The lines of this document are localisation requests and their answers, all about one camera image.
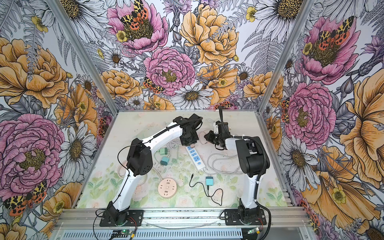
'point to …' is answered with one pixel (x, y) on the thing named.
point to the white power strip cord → (211, 169)
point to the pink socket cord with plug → (142, 174)
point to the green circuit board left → (125, 231)
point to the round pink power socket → (167, 188)
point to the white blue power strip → (196, 158)
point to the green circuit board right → (252, 230)
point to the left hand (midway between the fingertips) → (192, 146)
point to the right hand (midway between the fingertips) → (204, 139)
